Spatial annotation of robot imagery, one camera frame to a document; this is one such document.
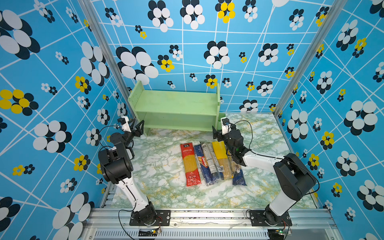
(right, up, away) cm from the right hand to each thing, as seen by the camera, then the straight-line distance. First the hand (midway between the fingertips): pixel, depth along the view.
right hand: (222, 124), depth 88 cm
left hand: (-50, +2, +2) cm, 50 cm away
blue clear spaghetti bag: (+8, -31, -4) cm, 32 cm away
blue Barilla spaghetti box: (-7, -31, -5) cm, 32 cm away
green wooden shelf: (-21, +8, -5) cm, 23 cm away
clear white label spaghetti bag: (-4, -26, -4) cm, 27 cm away
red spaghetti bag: (-18, -29, -2) cm, 34 cm away
